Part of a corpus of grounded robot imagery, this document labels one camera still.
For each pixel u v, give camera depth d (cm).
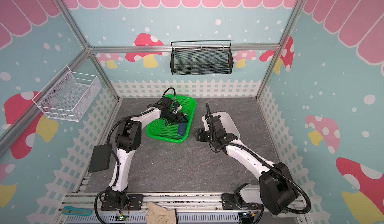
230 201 74
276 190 41
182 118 96
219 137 63
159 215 71
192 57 95
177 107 94
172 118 92
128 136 62
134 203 74
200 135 73
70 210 72
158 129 102
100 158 91
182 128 99
